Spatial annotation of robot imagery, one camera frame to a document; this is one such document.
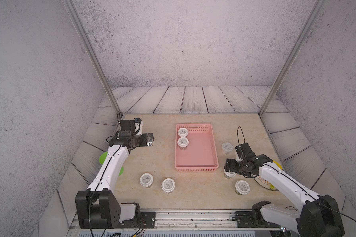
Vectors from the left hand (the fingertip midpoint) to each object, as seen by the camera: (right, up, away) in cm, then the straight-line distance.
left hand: (148, 137), depth 84 cm
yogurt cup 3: (+12, -25, -5) cm, 28 cm away
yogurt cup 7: (+50, -26, -6) cm, 57 cm away
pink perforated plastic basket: (+31, -12, +12) cm, 36 cm away
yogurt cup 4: (+20, +2, +18) cm, 26 cm away
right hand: (+47, -17, 0) cm, 50 cm away
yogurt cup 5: (+48, -8, +12) cm, 50 cm away
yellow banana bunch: (+51, -15, -30) cm, 61 cm away
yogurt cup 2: (0, -23, -3) cm, 23 cm away
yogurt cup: (+20, -5, +12) cm, 23 cm away
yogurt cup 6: (+45, -20, -2) cm, 49 cm away
